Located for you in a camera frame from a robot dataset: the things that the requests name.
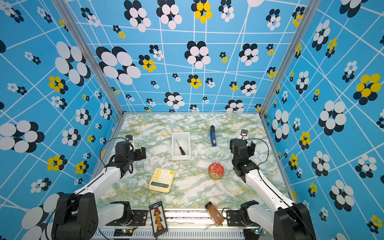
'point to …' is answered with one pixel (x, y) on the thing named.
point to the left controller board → (123, 232)
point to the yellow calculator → (162, 180)
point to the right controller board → (251, 234)
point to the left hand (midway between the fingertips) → (138, 148)
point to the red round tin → (216, 170)
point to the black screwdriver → (181, 150)
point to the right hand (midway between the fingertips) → (245, 141)
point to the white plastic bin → (183, 139)
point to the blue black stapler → (213, 136)
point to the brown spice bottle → (214, 213)
